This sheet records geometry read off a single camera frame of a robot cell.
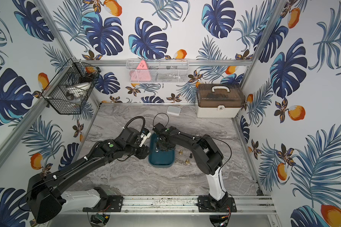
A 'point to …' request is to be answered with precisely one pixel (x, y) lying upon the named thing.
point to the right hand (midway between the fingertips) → (165, 145)
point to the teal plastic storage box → (162, 159)
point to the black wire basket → (69, 91)
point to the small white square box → (174, 110)
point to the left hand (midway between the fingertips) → (148, 147)
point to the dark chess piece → (191, 156)
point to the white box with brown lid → (219, 100)
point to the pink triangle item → (141, 74)
